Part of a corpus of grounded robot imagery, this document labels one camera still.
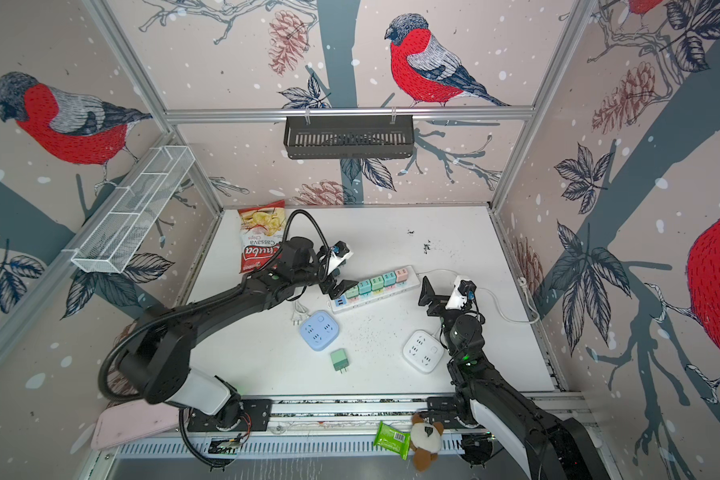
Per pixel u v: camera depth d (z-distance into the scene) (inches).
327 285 29.5
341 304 35.6
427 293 29.3
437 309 28.8
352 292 34.9
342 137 42.0
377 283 35.8
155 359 17.0
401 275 36.4
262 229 42.1
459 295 26.9
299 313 35.5
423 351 32.2
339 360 31.9
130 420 28.6
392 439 27.5
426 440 26.7
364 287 35.5
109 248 27.9
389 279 36.2
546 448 16.2
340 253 28.4
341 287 29.9
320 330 33.7
